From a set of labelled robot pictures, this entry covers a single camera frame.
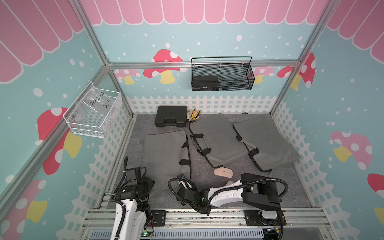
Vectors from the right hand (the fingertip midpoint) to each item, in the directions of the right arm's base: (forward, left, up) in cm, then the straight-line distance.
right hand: (179, 192), depth 82 cm
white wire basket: (+15, +32, +36) cm, 50 cm away
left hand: (+3, +14, +3) cm, 15 cm away
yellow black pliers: (+56, -7, +2) cm, 57 cm away
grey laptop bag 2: (+30, -30, +2) cm, 43 cm away
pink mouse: (+10, -26, +2) cm, 28 cm away
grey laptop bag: (+23, +13, +4) cm, 26 cm away
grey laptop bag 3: (+26, -60, +2) cm, 65 cm away
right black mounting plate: (-13, -38, 0) cm, 40 cm away
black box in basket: (+53, -16, +34) cm, 65 cm away
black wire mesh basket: (+64, -27, +34) cm, 77 cm away
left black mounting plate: (-12, +9, 0) cm, 15 cm away
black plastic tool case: (+56, +9, +4) cm, 57 cm away
